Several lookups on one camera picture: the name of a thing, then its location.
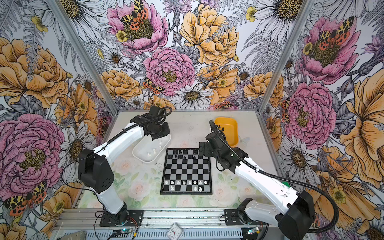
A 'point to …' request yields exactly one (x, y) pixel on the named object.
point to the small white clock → (175, 232)
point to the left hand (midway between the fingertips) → (166, 136)
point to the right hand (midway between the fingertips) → (209, 149)
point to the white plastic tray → (146, 149)
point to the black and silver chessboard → (186, 172)
